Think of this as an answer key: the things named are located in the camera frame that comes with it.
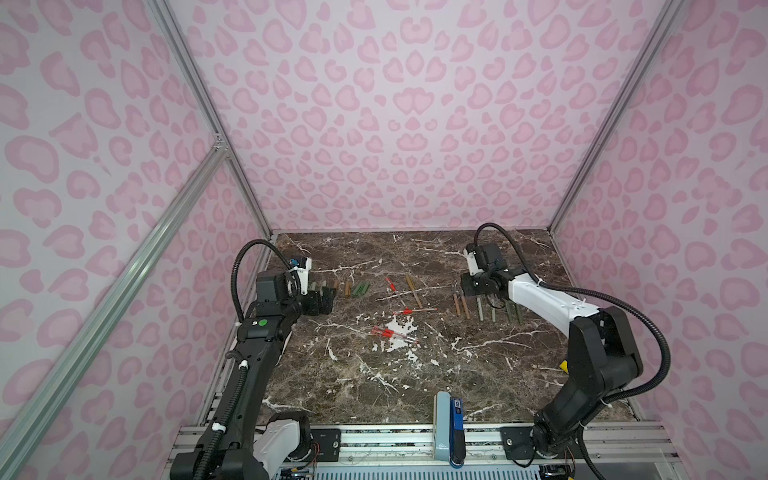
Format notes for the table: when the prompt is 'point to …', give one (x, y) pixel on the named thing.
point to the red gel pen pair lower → (389, 333)
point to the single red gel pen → (407, 311)
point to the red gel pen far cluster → (392, 286)
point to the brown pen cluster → (413, 288)
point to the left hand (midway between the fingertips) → (319, 286)
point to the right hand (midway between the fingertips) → (468, 281)
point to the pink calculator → (286, 342)
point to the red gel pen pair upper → (380, 335)
